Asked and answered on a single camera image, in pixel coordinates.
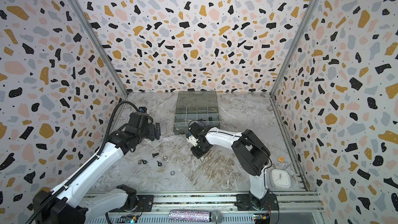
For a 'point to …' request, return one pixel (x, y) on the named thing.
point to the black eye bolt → (144, 162)
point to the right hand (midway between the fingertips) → (194, 152)
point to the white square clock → (280, 178)
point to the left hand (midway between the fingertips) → (150, 124)
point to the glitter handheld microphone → (215, 216)
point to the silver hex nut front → (172, 173)
